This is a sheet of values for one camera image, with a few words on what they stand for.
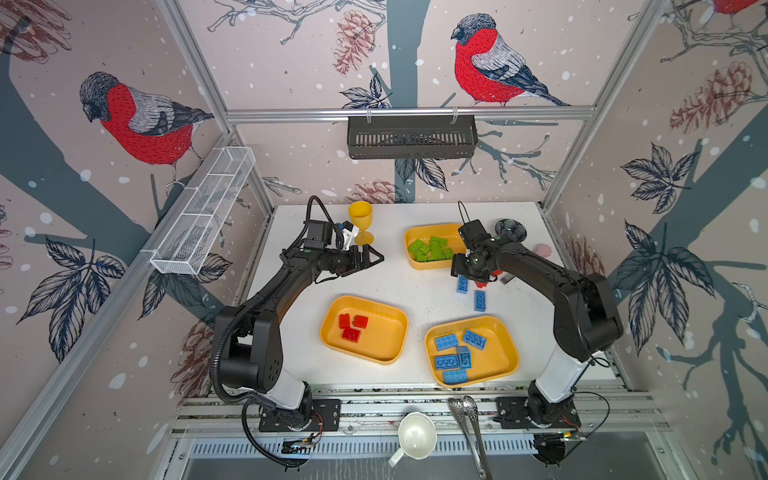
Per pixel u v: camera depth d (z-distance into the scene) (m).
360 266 0.75
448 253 1.05
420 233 1.10
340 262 0.75
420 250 1.06
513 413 0.73
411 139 1.06
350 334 0.86
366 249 0.78
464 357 0.81
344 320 0.90
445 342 0.84
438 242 1.07
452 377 0.79
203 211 0.79
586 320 0.47
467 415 0.68
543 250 1.04
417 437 0.70
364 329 0.88
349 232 0.81
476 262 0.76
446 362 0.81
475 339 0.85
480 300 0.93
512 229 1.10
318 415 0.73
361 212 1.02
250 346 0.44
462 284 0.97
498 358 0.83
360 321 0.90
